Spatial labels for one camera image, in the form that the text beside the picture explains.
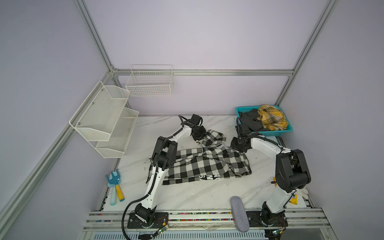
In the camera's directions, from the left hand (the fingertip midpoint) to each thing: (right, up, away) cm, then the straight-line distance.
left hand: (207, 135), depth 104 cm
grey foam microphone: (+14, -38, -30) cm, 50 cm away
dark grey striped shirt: (+33, +14, +7) cm, 36 cm away
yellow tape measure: (+45, -34, -25) cm, 62 cm away
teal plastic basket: (+42, +2, -2) cm, 42 cm away
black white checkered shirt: (+2, -15, -13) cm, 20 cm away
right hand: (+16, -6, -8) cm, 19 cm away
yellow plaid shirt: (+47, +12, 0) cm, 48 cm away
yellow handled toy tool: (-49, -32, -23) cm, 63 cm away
